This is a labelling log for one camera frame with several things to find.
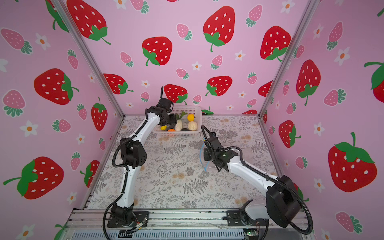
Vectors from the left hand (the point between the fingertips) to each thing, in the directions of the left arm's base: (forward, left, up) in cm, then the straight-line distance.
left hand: (173, 121), depth 101 cm
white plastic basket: (+14, -4, -5) cm, 15 cm away
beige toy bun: (+2, -13, -7) cm, 15 cm away
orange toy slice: (-1, +2, -9) cm, 9 cm away
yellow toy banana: (+1, +8, -8) cm, 12 cm away
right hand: (-23, -22, 0) cm, 32 cm away
